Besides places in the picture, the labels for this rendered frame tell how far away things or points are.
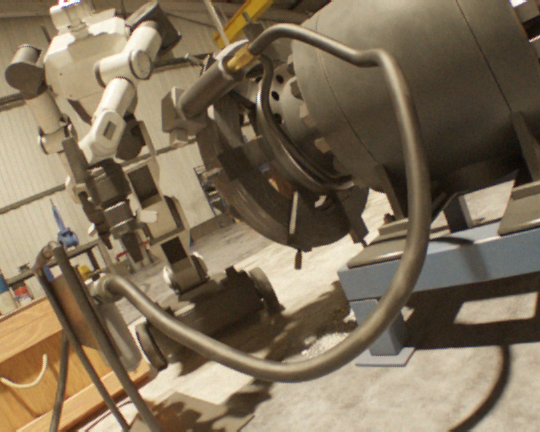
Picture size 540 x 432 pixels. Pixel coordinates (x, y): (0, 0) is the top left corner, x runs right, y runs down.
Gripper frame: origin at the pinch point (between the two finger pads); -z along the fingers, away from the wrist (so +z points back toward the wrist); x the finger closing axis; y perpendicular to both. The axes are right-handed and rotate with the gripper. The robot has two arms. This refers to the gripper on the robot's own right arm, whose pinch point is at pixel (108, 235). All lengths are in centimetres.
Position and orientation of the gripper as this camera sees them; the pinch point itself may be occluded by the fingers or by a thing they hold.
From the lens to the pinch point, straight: 164.7
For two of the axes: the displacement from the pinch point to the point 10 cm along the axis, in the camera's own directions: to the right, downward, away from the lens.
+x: 3.0, 5.9, -7.5
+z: -1.3, -7.5, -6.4
